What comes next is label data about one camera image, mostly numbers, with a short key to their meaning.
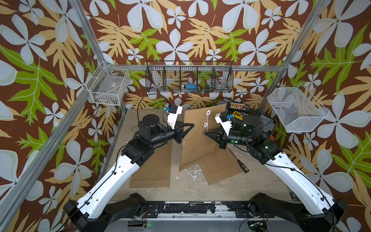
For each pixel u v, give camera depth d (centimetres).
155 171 88
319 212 38
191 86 96
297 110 83
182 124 55
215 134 59
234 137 56
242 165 88
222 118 54
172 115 52
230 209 75
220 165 91
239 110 95
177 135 52
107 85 86
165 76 96
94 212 37
